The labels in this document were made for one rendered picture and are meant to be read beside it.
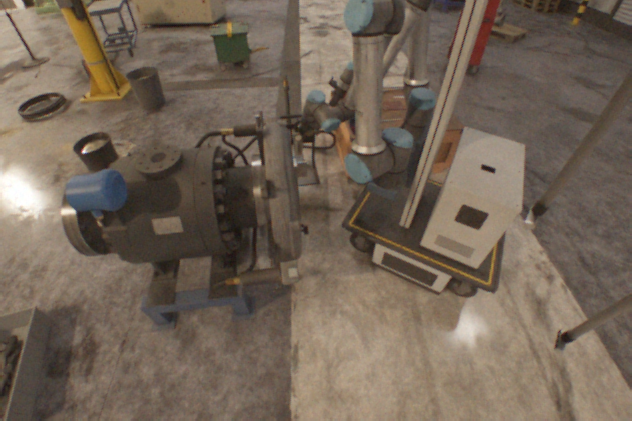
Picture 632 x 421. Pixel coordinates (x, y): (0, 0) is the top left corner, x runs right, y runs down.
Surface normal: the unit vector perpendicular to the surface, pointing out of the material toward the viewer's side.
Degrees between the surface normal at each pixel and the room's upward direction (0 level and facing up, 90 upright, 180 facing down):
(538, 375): 0
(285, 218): 62
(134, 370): 0
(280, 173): 32
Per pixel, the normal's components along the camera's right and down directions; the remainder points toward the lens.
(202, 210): 0.12, 0.09
